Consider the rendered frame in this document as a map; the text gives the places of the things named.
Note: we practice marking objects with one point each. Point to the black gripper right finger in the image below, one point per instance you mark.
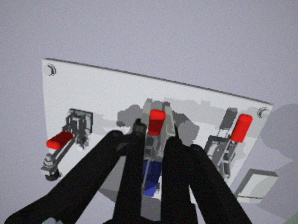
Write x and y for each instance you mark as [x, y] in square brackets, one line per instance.
[216, 202]

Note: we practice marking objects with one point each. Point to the toggle clamp with red handle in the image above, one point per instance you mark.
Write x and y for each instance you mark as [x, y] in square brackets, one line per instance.
[156, 121]
[217, 152]

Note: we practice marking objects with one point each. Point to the blue rectangular plate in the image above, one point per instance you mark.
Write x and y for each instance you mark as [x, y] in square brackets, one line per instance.
[153, 174]

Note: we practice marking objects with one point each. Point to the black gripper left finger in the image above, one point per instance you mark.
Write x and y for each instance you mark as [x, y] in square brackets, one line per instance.
[66, 202]

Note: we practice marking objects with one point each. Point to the red-handled toggle clamp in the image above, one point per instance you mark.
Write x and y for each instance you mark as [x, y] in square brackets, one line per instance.
[84, 127]

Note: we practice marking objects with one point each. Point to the white fixture plate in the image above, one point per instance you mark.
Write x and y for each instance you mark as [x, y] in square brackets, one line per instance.
[117, 98]

